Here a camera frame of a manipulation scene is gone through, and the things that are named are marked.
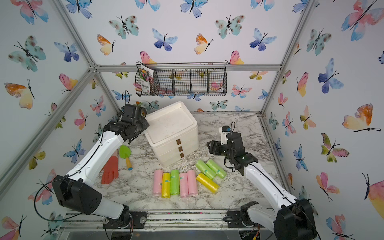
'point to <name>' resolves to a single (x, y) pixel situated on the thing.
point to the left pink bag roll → (158, 178)
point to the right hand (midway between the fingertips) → (213, 142)
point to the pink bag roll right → (192, 182)
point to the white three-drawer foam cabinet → (173, 132)
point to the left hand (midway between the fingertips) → (146, 122)
